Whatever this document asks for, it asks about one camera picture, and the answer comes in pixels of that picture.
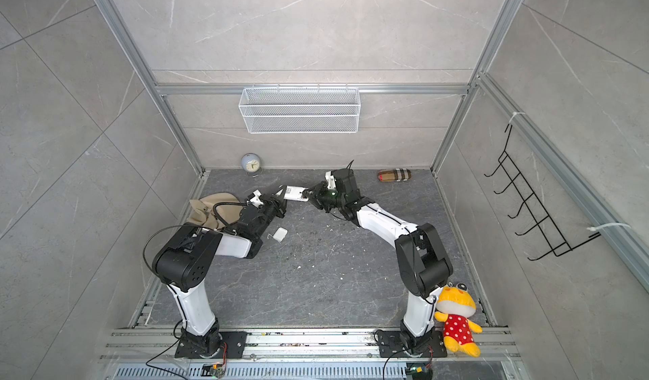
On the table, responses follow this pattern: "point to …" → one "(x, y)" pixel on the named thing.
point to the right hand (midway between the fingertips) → (302, 192)
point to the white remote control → (295, 193)
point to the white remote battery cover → (280, 234)
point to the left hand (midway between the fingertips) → (289, 181)
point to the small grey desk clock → (250, 162)
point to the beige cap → (202, 211)
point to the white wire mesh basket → (299, 110)
